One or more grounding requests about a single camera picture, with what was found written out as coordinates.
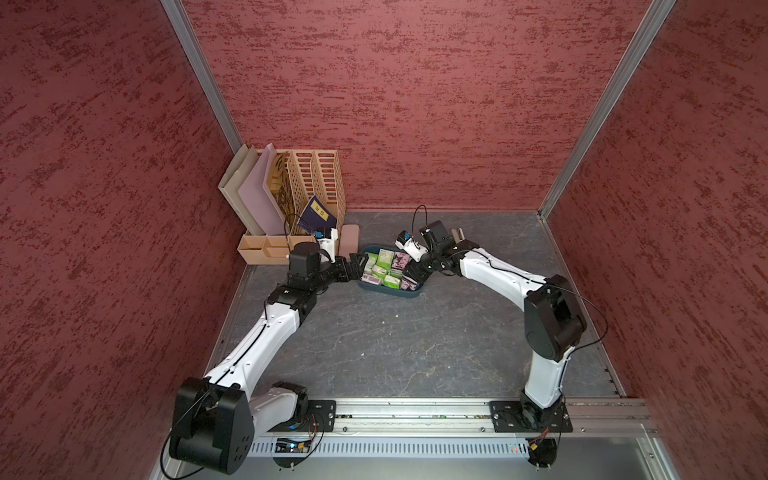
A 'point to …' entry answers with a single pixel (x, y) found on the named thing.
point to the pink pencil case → (349, 240)
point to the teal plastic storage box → (375, 287)
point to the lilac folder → (257, 199)
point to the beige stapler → (457, 235)
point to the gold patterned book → (281, 187)
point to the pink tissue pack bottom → (408, 285)
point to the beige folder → (231, 184)
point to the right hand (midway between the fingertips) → (410, 270)
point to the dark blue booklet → (317, 217)
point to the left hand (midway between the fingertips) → (354, 262)
